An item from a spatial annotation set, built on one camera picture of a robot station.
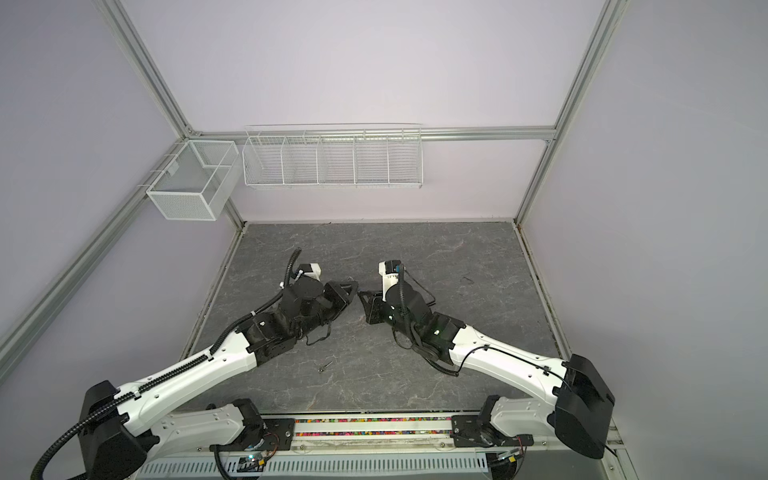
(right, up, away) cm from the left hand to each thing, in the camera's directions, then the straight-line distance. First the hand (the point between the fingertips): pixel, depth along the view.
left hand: (359, 290), depth 73 cm
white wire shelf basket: (-12, +42, +27) cm, 51 cm away
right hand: (+1, -2, 0) cm, 2 cm away
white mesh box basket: (-58, +33, +26) cm, 72 cm away
